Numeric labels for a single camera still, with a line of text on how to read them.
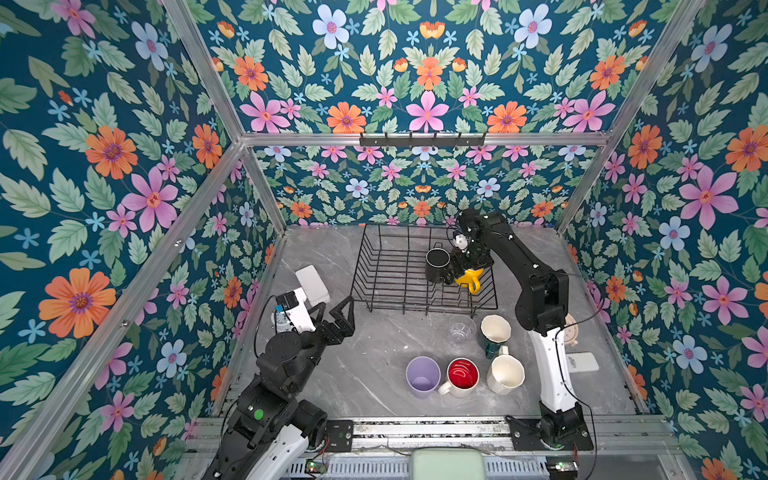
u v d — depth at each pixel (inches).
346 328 23.0
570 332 34.9
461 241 36.0
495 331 33.9
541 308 23.4
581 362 33.2
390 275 41.3
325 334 22.9
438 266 36.8
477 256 33.1
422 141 36.0
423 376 31.9
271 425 18.2
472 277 35.5
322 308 27.0
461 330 34.9
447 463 26.4
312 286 38.8
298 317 22.2
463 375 32.2
